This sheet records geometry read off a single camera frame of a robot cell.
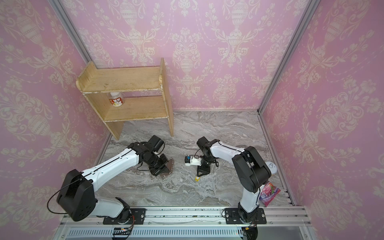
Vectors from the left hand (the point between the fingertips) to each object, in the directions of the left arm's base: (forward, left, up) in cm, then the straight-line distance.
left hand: (172, 170), depth 79 cm
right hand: (+4, -15, -9) cm, 19 cm away
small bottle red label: (+38, +37, +16) cm, 55 cm away
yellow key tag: (0, -13, -11) cm, 17 cm away
